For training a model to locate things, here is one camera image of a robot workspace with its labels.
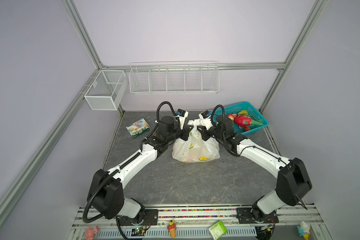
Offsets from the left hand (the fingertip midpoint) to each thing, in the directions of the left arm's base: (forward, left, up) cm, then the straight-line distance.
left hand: (193, 127), depth 77 cm
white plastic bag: (-4, -1, -16) cm, 16 cm away
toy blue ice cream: (-45, -47, -22) cm, 69 cm away
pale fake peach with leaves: (+24, -32, -20) cm, 44 cm away
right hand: (+3, -3, -4) cm, 5 cm away
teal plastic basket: (+31, -37, -19) cm, 52 cm away
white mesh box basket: (+35, +55, -1) cm, 65 cm away
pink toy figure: (-40, +51, -23) cm, 69 cm away
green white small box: (-43, -8, -23) cm, 49 cm away
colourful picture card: (+19, +37, -21) cm, 46 cm away
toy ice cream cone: (-41, +13, -23) cm, 49 cm away
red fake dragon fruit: (+18, -38, -19) cm, 46 cm away
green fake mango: (+28, -41, -20) cm, 54 cm away
